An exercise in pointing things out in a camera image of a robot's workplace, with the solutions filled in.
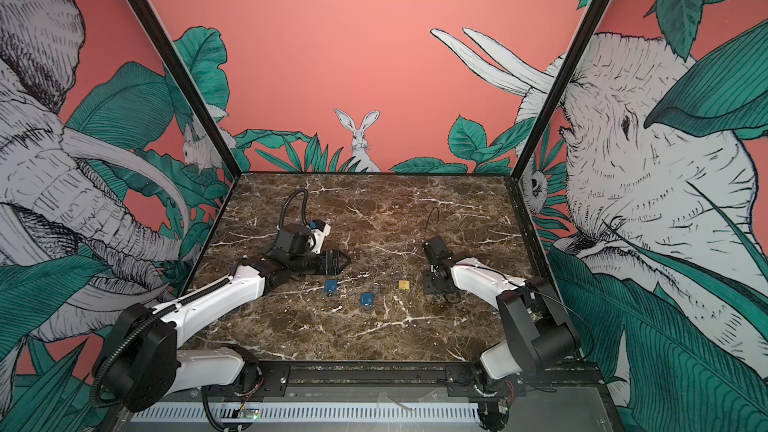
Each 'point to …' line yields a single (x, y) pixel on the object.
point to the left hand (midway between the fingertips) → (343, 256)
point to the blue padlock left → (330, 285)
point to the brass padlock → (403, 284)
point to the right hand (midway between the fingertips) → (430, 281)
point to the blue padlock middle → (367, 299)
